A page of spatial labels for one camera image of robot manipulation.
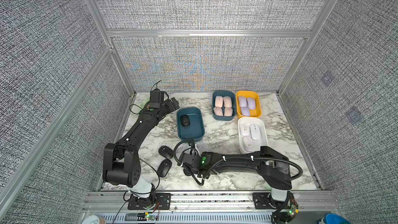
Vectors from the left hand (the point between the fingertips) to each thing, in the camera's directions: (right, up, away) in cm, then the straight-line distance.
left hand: (175, 103), depth 88 cm
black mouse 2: (-6, -28, +2) cm, 29 cm away
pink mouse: (+27, -5, +16) cm, 31 cm away
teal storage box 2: (+33, +8, +27) cm, 43 cm away
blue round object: (+67, -47, -27) cm, 86 cm away
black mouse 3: (-5, -35, -6) cm, 36 cm away
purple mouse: (+45, -5, +17) cm, 49 cm away
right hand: (+9, -29, -7) cm, 31 cm away
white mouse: (+43, -24, +3) cm, 49 cm away
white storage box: (+52, -23, +4) cm, 57 cm away
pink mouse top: (+34, +1, +22) cm, 40 cm away
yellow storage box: (+53, -7, +20) cm, 57 cm away
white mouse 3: (+42, -16, +7) cm, 45 cm away
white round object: (-32, -50, -23) cm, 63 cm away
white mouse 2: (+48, -18, +7) cm, 52 cm away
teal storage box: (+11, -17, +10) cm, 23 cm away
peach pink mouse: (+28, +2, +22) cm, 35 cm away
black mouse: (+4, -11, +12) cm, 17 cm away
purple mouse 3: (+50, +1, +22) cm, 55 cm away
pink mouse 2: (+33, -5, +17) cm, 38 cm away
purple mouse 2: (+45, +1, +22) cm, 50 cm away
